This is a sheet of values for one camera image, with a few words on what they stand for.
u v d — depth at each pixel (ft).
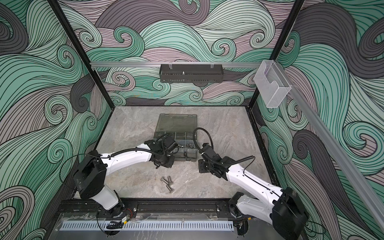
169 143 2.22
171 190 2.59
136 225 2.29
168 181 2.68
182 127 3.51
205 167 2.36
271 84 2.55
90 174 1.43
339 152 1.68
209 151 2.03
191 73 3.15
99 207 2.39
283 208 1.26
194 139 3.22
